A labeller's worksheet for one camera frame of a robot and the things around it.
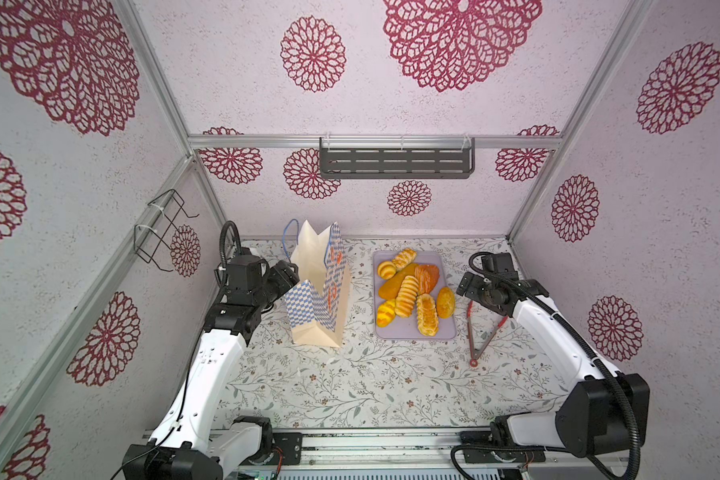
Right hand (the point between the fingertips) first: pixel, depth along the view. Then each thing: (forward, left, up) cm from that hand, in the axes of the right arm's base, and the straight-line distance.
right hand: (476, 287), depth 85 cm
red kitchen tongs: (-13, -2, -16) cm, 21 cm away
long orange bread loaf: (+8, +23, -12) cm, 28 cm away
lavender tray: (-5, +19, -16) cm, 25 cm away
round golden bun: (+2, +6, -12) cm, 13 cm away
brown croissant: (+13, +10, -11) cm, 20 cm away
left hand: (-4, +51, +9) cm, 52 cm away
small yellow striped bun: (-1, +25, -13) cm, 28 cm away
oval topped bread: (-2, +12, -13) cm, 18 cm away
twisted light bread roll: (+22, +18, -12) cm, 31 cm away
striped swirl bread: (+2, +19, -11) cm, 22 cm away
